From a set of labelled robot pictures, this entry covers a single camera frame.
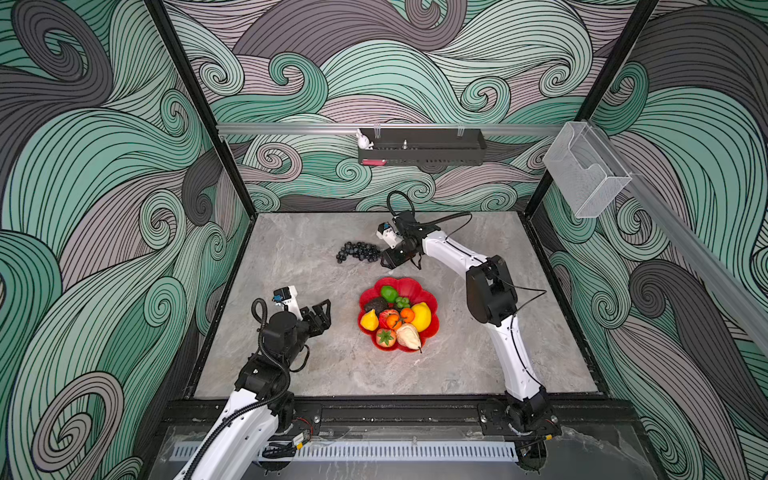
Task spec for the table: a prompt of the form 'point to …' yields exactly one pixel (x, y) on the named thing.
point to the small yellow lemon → (370, 320)
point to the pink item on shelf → (372, 162)
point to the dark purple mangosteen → (402, 302)
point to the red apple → (383, 315)
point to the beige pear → (408, 336)
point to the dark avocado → (378, 304)
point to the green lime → (390, 293)
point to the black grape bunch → (361, 250)
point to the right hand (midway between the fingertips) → (389, 258)
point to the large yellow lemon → (422, 317)
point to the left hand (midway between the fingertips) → (320, 302)
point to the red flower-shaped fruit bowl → (406, 288)
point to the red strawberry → (386, 337)
